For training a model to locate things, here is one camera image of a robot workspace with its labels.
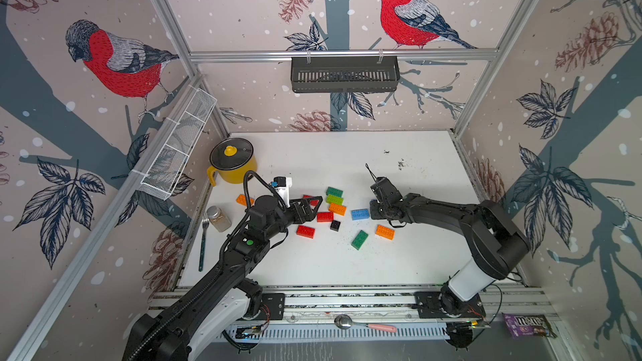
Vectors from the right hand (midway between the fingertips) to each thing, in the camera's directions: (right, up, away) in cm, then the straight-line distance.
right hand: (375, 205), depth 95 cm
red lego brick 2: (-27, -8, -7) cm, 29 cm away
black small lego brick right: (-16, -6, -5) cm, 18 cm away
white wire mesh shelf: (-75, +12, -14) cm, 77 cm away
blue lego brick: (-7, -3, -2) cm, 8 cm away
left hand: (-22, +7, -19) cm, 30 cm away
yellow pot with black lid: (-58, +18, +4) cm, 61 cm away
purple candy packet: (+36, -28, -26) cm, 53 cm away
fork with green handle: (-65, -6, -3) cm, 65 cm away
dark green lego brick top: (-15, +4, +5) cm, 17 cm away
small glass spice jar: (-56, -2, -11) cm, 57 cm away
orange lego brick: (+2, -8, -7) cm, 11 cm away
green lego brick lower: (-8, -10, -9) cm, 16 cm away
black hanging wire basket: (-11, +54, +9) cm, 56 cm away
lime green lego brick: (-16, +2, +2) cm, 16 cm away
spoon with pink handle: (-14, -30, -23) cm, 40 cm away
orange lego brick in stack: (-15, -1, -2) cm, 15 cm away
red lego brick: (-20, -3, -3) cm, 20 cm away
